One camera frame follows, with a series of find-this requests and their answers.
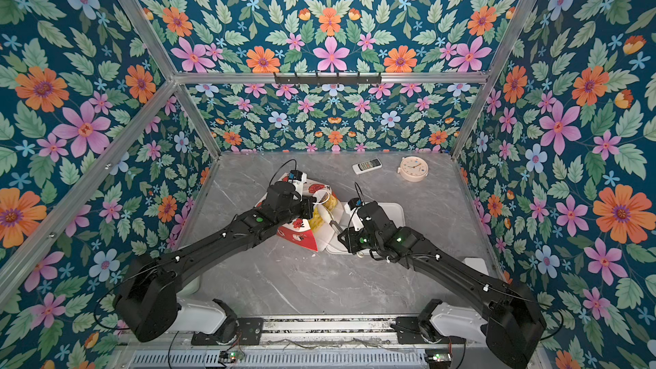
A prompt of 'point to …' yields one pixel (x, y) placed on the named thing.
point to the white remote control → (367, 166)
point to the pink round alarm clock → (412, 168)
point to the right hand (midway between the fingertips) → (339, 235)
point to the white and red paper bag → (299, 231)
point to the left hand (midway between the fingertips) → (321, 194)
